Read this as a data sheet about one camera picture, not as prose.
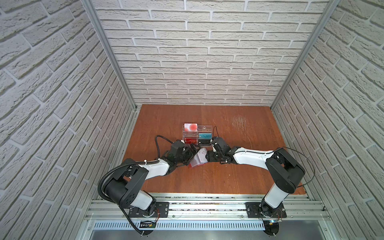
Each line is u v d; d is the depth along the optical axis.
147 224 0.72
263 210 0.66
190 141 0.97
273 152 0.52
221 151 0.71
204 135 0.97
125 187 0.43
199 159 0.90
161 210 0.73
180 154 0.69
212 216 0.73
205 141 0.95
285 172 0.47
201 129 0.98
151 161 0.57
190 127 0.97
